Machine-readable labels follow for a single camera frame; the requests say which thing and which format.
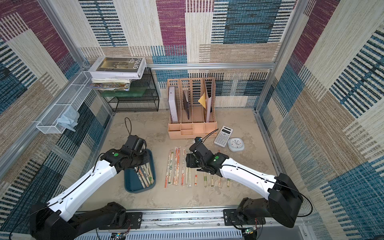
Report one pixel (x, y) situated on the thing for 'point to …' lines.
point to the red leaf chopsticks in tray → (184, 167)
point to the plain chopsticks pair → (212, 181)
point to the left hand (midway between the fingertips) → (148, 156)
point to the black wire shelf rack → (150, 103)
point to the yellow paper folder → (202, 100)
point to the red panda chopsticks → (196, 177)
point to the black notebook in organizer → (185, 102)
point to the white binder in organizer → (172, 103)
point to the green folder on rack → (132, 92)
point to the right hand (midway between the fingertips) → (190, 157)
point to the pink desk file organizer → (191, 104)
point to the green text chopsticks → (205, 178)
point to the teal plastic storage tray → (141, 178)
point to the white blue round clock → (235, 144)
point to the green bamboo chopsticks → (170, 170)
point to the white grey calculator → (223, 136)
